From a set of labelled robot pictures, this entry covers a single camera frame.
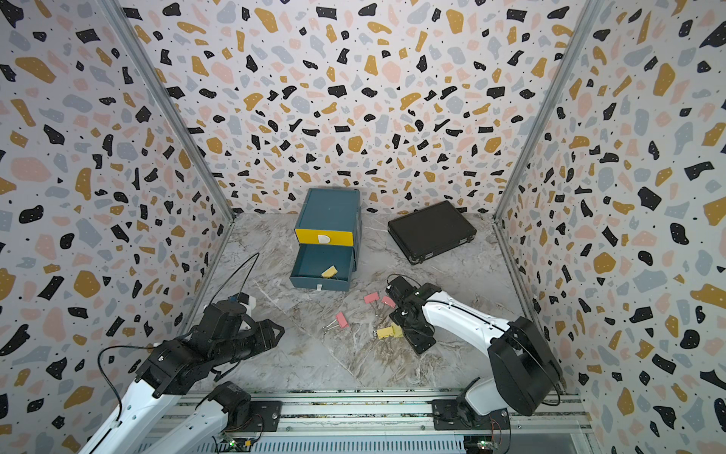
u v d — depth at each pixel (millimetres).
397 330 877
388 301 952
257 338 616
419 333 691
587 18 720
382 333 879
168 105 860
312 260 925
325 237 895
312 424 731
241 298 648
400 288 688
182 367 452
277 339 672
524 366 428
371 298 973
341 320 916
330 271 937
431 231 1094
